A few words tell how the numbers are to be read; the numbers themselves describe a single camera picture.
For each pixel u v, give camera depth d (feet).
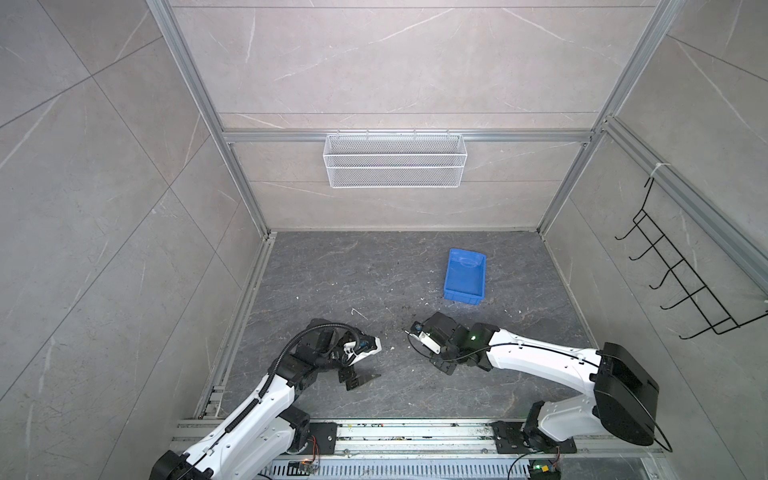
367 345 2.09
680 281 2.18
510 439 2.40
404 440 2.45
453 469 2.30
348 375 2.24
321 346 2.09
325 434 2.40
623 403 1.33
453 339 2.05
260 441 1.86
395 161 3.30
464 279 3.33
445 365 2.39
